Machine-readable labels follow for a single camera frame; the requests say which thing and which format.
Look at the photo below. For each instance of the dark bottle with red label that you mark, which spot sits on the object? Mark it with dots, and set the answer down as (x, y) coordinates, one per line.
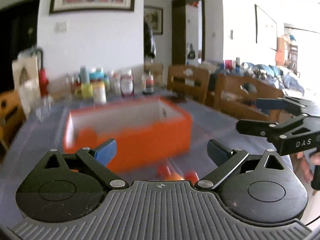
(148, 85)

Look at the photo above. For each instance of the red umbrella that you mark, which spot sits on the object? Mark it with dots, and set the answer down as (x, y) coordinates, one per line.
(43, 80)

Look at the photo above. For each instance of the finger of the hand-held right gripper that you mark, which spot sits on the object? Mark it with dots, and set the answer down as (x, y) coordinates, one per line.
(252, 127)
(270, 103)

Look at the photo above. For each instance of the red tomato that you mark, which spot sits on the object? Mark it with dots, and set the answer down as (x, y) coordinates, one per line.
(192, 176)
(163, 171)

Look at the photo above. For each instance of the black hanging bag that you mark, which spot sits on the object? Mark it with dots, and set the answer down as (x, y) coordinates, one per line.
(191, 52)

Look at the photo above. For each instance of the white paper bag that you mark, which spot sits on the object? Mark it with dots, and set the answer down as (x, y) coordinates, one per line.
(26, 85)

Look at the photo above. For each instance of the orange cardboard box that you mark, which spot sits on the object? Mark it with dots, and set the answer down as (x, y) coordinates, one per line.
(150, 135)

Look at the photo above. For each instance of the wooden chair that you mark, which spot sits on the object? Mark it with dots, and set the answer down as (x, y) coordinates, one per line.
(10, 115)
(187, 85)
(240, 102)

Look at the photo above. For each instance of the small dark framed picture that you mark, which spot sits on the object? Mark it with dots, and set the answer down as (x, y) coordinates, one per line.
(156, 20)

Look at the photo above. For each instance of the white wall switch plate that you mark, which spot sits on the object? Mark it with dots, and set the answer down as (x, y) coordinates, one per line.
(61, 27)

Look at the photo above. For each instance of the dark wooden door frame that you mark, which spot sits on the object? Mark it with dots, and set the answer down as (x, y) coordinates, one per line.
(176, 30)

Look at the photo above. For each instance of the white jar with yellow lid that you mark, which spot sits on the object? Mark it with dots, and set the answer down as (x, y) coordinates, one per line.
(100, 93)

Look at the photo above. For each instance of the grey blue tumbler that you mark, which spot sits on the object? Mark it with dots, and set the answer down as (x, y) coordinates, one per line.
(84, 75)

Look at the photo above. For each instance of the person's right hand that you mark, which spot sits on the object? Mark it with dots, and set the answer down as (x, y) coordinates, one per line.
(305, 166)

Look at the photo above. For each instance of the teal plastic bowl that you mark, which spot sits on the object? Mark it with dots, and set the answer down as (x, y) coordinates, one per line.
(97, 75)

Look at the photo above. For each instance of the wall whiteboard with black frame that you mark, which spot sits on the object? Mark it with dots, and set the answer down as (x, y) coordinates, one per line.
(266, 27)

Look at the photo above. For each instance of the cluttered bookshelf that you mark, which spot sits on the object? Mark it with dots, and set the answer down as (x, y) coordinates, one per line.
(287, 51)

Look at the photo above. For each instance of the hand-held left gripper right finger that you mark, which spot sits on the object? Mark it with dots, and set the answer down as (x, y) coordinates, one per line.
(217, 152)

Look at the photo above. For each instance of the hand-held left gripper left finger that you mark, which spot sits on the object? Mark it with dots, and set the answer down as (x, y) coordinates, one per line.
(106, 152)

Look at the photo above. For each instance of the pile of blue clothes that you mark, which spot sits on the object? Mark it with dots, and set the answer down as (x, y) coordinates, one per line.
(275, 75)

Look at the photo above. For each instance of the clear glass mug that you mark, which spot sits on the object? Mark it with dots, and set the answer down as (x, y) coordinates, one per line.
(43, 110)

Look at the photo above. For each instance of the purple supplement bottle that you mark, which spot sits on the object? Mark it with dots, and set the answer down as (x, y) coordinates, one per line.
(127, 85)

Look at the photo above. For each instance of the yellow green mug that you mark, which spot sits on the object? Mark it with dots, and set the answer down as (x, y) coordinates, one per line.
(86, 90)

